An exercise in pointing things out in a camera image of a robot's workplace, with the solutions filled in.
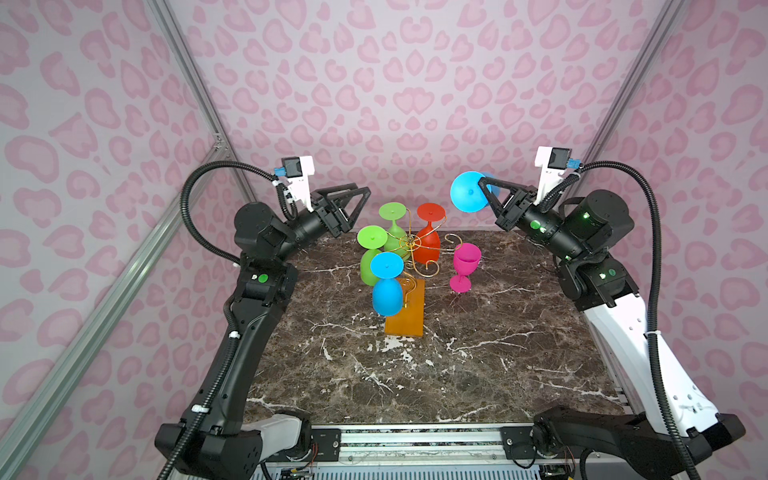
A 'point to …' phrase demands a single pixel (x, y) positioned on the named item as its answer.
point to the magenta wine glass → (466, 258)
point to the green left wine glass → (371, 238)
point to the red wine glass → (427, 245)
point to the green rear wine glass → (397, 241)
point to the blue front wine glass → (387, 292)
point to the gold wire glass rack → (413, 244)
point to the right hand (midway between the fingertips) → (482, 182)
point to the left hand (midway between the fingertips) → (362, 186)
